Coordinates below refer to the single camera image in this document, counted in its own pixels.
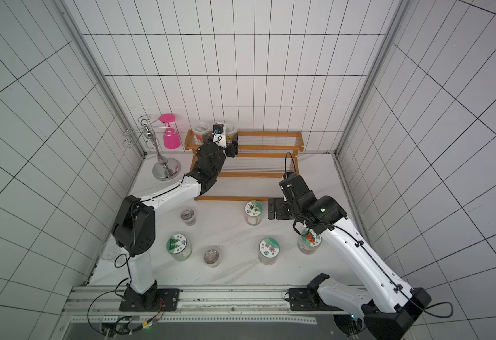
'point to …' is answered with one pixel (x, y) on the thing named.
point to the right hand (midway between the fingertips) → (273, 206)
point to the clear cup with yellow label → (230, 129)
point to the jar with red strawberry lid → (309, 241)
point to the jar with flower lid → (254, 212)
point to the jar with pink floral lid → (268, 251)
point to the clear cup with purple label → (188, 216)
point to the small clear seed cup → (212, 257)
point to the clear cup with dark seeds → (200, 131)
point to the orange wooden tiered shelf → (256, 173)
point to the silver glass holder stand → (165, 169)
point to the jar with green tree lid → (179, 247)
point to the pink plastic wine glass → (171, 139)
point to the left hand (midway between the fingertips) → (230, 135)
